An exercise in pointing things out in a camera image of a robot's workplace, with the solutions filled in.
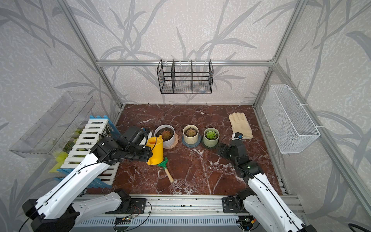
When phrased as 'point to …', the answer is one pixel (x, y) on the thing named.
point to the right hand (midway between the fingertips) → (223, 145)
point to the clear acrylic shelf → (50, 137)
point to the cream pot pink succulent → (191, 134)
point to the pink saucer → (176, 139)
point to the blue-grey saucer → (192, 145)
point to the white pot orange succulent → (167, 133)
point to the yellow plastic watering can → (156, 144)
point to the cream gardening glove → (239, 124)
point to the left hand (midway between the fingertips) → (152, 154)
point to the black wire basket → (185, 77)
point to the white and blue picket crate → (96, 127)
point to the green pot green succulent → (210, 137)
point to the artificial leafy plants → (68, 145)
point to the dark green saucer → (210, 147)
